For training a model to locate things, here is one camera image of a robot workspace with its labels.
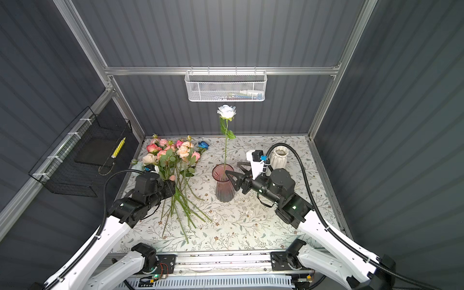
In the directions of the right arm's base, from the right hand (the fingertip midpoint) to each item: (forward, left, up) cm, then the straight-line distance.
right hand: (234, 170), depth 63 cm
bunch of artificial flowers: (+24, +35, -25) cm, 50 cm away
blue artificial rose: (+39, +21, -29) cm, 53 cm away
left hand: (+3, +28, -14) cm, 31 cm away
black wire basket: (+6, +62, -3) cm, 62 cm away
